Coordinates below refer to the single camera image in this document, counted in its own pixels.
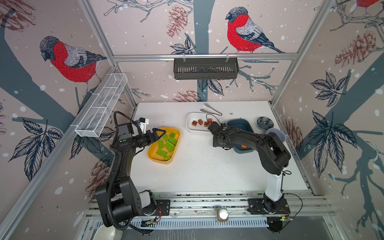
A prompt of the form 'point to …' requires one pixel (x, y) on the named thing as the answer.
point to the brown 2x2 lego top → (210, 120)
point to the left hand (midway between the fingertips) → (160, 134)
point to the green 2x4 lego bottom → (161, 153)
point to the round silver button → (222, 213)
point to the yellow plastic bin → (153, 147)
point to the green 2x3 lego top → (169, 147)
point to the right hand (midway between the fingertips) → (220, 145)
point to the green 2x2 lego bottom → (167, 158)
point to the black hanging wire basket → (206, 68)
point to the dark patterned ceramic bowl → (265, 123)
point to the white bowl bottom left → (104, 233)
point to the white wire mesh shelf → (91, 122)
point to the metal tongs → (218, 113)
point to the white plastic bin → (192, 116)
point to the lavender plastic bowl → (281, 135)
